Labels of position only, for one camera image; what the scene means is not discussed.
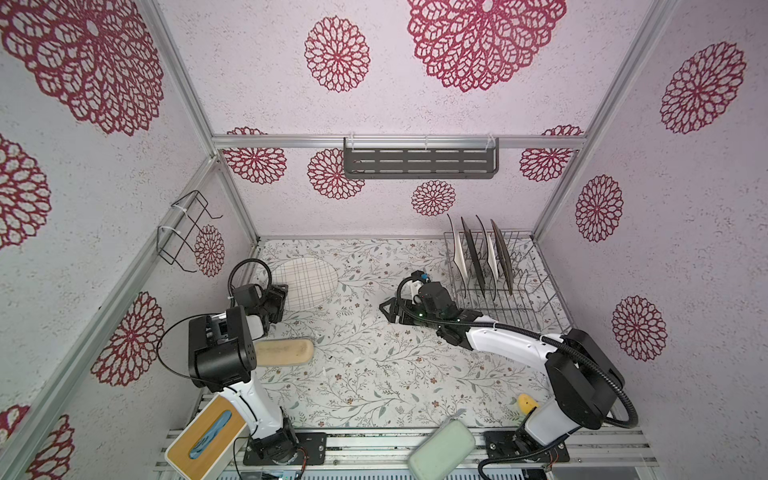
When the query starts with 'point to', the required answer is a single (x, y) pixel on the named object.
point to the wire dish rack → (505, 276)
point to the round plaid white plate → (311, 282)
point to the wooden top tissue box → (211, 444)
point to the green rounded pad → (444, 452)
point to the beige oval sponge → (284, 352)
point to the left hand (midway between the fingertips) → (287, 295)
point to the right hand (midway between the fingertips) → (388, 304)
